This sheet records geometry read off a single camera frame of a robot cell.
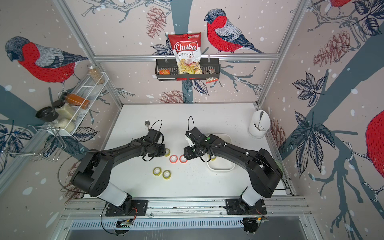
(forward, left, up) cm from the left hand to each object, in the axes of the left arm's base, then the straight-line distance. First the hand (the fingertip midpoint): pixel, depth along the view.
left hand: (167, 149), depth 93 cm
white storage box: (-9, -34, -1) cm, 35 cm away
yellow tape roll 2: (-13, +4, -2) cm, 14 cm away
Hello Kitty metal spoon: (+22, +18, -2) cm, 29 cm away
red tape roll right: (-6, -11, -2) cm, 12 cm away
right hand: (-6, -14, +7) cm, 16 cm away
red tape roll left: (-6, -4, -2) cm, 7 cm away
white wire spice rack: (+1, +39, +33) cm, 51 cm away
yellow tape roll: (-3, -1, +2) cm, 4 cm away
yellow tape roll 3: (-15, -2, -2) cm, 15 cm away
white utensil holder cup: (+15, -61, +6) cm, 63 cm away
